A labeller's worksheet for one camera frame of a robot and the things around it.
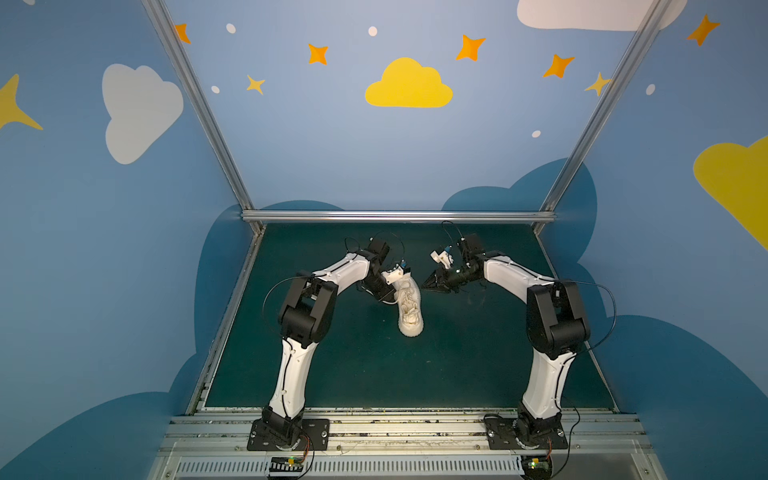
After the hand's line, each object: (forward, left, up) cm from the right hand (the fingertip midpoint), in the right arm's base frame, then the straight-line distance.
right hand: (426, 284), depth 93 cm
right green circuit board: (-45, -28, -13) cm, 54 cm away
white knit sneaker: (-1, +6, -5) cm, 8 cm away
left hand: (+2, +12, -8) cm, 15 cm away
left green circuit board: (-48, +34, -11) cm, 59 cm away
